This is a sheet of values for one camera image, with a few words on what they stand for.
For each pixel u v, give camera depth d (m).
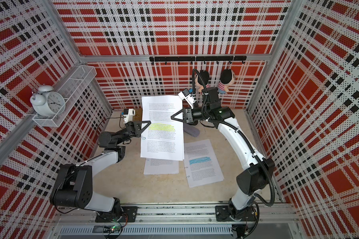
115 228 0.69
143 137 0.69
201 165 0.91
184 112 0.62
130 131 0.65
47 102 0.60
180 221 0.73
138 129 0.68
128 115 0.69
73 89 0.82
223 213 0.73
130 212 0.74
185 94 0.61
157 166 0.92
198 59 0.89
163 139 0.68
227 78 0.93
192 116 0.59
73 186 0.44
